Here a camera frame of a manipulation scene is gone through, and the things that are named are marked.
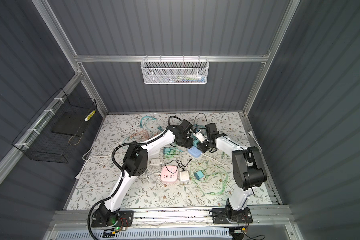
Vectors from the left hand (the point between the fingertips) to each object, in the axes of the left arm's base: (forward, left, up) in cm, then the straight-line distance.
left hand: (190, 145), depth 98 cm
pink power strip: (-19, +14, -1) cm, 24 cm away
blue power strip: (-6, -2, 0) cm, 6 cm away
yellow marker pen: (+7, +57, +24) cm, 62 cm away
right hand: (-1, -8, +2) cm, 8 cm away
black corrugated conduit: (-27, +32, +25) cm, 49 cm away
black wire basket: (-6, +70, +25) cm, 74 cm away
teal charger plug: (-20, -3, -1) cm, 20 cm away
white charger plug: (-21, +5, -1) cm, 22 cm away
